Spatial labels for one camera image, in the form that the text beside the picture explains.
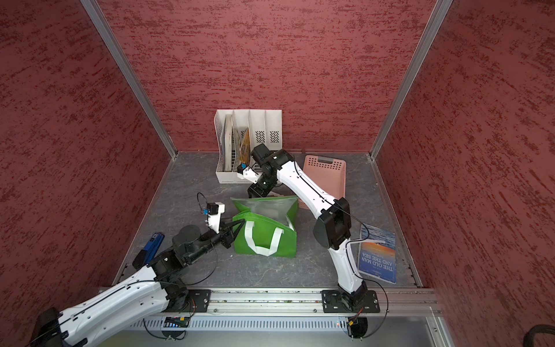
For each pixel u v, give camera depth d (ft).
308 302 2.49
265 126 3.61
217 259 2.73
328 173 3.73
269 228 2.32
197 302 2.42
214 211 2.06
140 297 1.68
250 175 2.44
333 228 1.71
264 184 2.33
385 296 2.28
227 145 3.20
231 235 2.19
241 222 2.33
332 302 2.40
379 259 2.72
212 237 2.11
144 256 2.71
